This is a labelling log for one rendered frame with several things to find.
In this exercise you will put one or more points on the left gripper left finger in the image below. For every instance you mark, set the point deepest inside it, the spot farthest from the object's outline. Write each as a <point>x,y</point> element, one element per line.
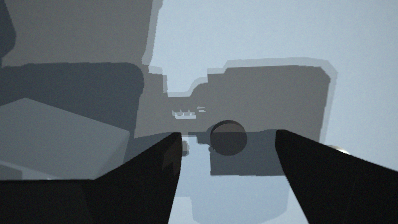
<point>141,191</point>

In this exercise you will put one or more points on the dark grey disc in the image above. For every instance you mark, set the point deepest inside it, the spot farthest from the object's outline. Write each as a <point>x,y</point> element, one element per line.
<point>228,138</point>

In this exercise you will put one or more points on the grey open-top box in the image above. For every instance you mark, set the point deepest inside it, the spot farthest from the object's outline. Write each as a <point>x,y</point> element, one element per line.
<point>56,143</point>

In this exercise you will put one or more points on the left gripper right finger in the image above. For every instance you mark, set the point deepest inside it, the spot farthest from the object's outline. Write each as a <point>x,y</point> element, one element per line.
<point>333,187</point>

